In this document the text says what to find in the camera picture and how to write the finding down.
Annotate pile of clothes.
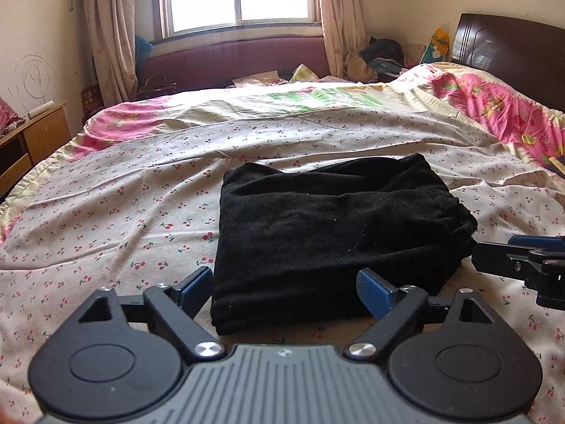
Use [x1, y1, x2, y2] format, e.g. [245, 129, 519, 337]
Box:
[345, 37, 416, 84]

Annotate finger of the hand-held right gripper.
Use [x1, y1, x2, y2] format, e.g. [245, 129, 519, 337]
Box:
[507, 234, 565, 253]
[471, 241, 565, 280]

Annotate pink floral quilt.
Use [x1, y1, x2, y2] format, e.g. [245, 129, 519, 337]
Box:
[83, 62, 565, 178]

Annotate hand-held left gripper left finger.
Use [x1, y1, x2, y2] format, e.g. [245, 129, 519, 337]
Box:
[78, 267, 227, 361]

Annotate white paper roll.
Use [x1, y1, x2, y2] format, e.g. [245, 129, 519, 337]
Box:
[26, 101, 57, 121]

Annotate black pants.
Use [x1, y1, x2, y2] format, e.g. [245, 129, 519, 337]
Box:
[210, 153, 478, 336]

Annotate pink patterned cloth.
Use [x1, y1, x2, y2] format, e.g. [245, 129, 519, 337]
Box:
[0, 96, 22, 135]

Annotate dark handbag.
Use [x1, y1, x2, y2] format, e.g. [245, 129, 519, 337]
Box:
[137, 73, 178, 101]

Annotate maroon window seat cushion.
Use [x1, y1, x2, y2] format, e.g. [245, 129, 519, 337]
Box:
[142, 34, 333, 93]

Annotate wooden cabinet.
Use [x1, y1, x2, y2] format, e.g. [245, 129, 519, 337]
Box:
[0, 101, 72, 200]

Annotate cherry print bed sheet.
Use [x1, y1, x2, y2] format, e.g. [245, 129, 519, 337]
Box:
[0, 97, 565, 424]

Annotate dark wooden headboard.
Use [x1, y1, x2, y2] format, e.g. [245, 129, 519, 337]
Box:
[450, 12, 565, 113]

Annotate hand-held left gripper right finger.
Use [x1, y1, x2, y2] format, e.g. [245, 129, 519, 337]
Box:
[345, 267, 507, 361]

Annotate beige curtain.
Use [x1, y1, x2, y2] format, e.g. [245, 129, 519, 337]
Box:
[82, 0, 172, 107]
[315, 0, 370, 84]

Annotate blue plastic bag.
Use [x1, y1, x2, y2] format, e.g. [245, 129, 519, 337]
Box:
[134, 35, 154, 78]

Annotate scattered papers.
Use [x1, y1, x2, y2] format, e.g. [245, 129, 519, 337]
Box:
[230, 64, 319, 90]

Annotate yellow cartoon print bag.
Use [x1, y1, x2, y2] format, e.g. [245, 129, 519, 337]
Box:
[418, 26, 451, 66]

